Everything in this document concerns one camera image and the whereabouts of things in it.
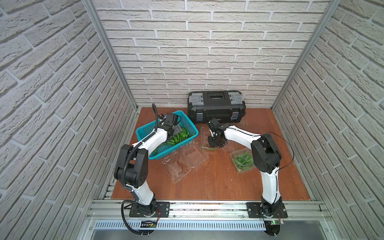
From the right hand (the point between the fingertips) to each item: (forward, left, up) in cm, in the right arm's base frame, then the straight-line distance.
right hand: (214, 143), depth 97 cm
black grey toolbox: (+19, -10, +16) cm, 26 cm away
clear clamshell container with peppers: (-12, +25, -2) cm, 27 cm away
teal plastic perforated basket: (+8, +17, +3) cm, 19 cm away
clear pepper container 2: (-4, +7, +5) cm, 10 cm away
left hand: (+8, +25, +10) cm, 28 cm away
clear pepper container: (-14, -15, +2) cm, 21 cm away
